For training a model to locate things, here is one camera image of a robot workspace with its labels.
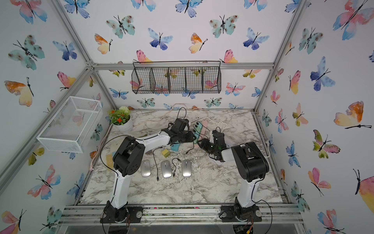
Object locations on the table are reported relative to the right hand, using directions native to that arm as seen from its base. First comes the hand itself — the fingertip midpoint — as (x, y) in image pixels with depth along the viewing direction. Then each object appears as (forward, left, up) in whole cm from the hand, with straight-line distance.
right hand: (199, 141), depth 96 cm
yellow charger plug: (-8, +21, -2) cm, 23 cm away
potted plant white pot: (+8, +52, +10) cm, 54 cm away
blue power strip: (-4, +16, -2) cm, 16 cm away
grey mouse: (-18, +19, -3) cm, 27 cm away
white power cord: (+20, -17, -3) cm, 27 cm away
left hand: (+2, +2, +2) cm, 4 cm away
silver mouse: (-17, +7, -3) cm, 19 cm away
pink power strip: (+6, -2, 0) cm, 6 cm away
